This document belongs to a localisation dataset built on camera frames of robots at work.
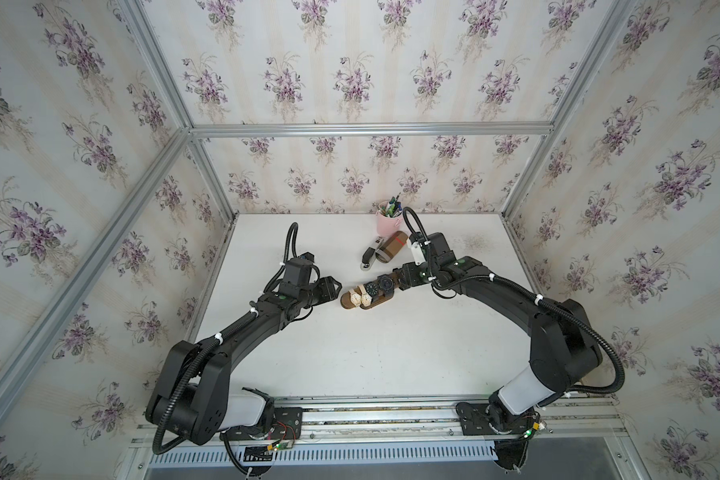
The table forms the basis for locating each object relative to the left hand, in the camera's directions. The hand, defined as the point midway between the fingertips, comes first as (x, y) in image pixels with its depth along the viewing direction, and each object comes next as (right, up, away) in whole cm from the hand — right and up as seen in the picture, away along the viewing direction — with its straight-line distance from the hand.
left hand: (337, 287), depth 87 cm
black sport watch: (+15, 0, +3) cm, 15 cm away
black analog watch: (+10, -1, +1) cm, 10 cm away
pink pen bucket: (+17, +20, +21) cm, 33 cm away
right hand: (+23, +5, +3) cm, 24 cm away
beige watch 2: (+9, -3, +1) cm, 9 cm away
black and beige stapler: (+10, +10, +17) cm, 22 cm away
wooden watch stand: (+3, -3, 0) cm, 4 cm away
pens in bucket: (+19, +26, +21) cm, 38 cm away
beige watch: (+5, -3, -1) cm, 6 cm away
